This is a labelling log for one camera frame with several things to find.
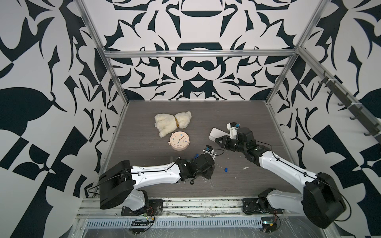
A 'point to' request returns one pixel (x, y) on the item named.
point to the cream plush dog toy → (166, 123)
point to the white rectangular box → (216, 133)
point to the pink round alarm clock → (179, 141)
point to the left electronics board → (139, 227)
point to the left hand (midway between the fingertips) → (212, 164)
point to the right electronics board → (269, 224)
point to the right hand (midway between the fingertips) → (215, 138)
